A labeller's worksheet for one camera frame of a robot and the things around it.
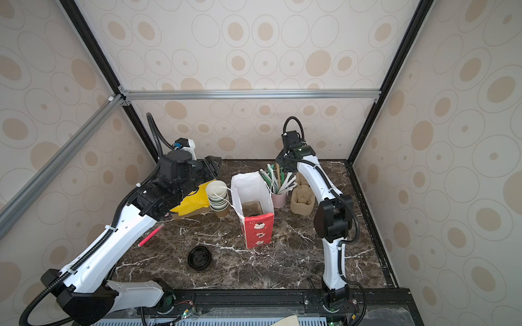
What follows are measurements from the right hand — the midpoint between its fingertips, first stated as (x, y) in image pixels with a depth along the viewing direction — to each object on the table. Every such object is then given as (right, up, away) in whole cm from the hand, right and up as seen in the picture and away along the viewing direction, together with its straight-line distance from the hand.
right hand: (290, 160), depth 94 cm
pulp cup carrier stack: (+6, -18, +1) cm, 19 cm away
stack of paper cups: (-30, -16, -16) cm, 37 cm away
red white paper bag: (-15, -28, -20) cm, 37 cm away
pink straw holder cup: (-5, -19, 0) cm, 20 cm away
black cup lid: (-38, -41, -13) cm, 57 cm away
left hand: (-26, -3, -28) cm, 38 cm away
